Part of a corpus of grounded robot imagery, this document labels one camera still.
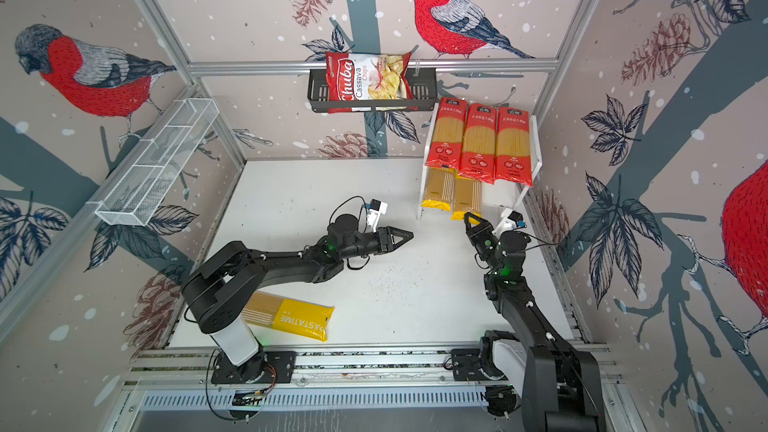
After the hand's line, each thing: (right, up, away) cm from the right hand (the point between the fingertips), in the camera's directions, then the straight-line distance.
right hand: (461, 217), depth 82 cm
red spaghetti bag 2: (+2, +15, -10) cm, 19 cm away
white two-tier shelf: (+11, +6, +6) cm, 14 cm away
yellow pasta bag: (+3, +5, +5) cm, 8 cm away
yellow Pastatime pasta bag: (-44, -27, -2) cm, 51 cm away
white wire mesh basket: (-83, +7, -10) cm, 84 cm away
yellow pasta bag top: (-5, +9, +8) cm, 13 cm away
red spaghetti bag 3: (+12, +19, -7) cm, 23 cm away
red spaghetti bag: (-4, +23, -3) cm, 23 cm away
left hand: (-14, -6, -6) cm, 16 cm away
